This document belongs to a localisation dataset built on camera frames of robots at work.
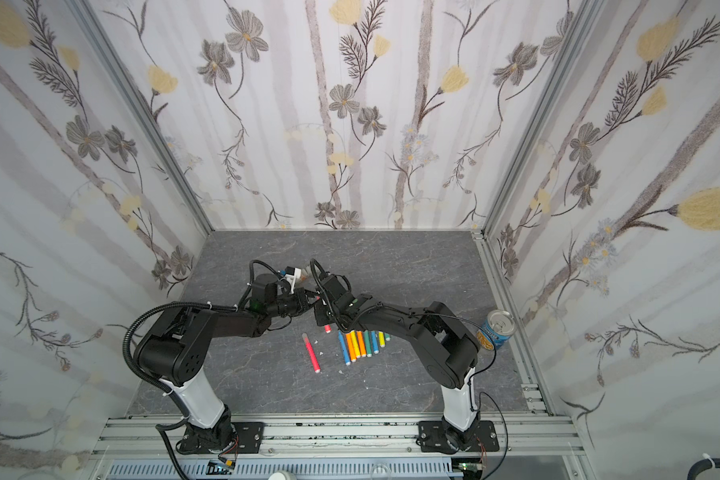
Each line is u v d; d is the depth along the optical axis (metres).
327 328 0.88
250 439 0.74
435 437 0.73
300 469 0.70
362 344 0.90
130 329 0.47
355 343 0.90
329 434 0.76
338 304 0.70
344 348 0.89
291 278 0.88
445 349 0.49
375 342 0.90
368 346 0.89
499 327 0.84
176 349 0.49
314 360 0.86
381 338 0.91
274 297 0.80
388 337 0.91
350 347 0.89
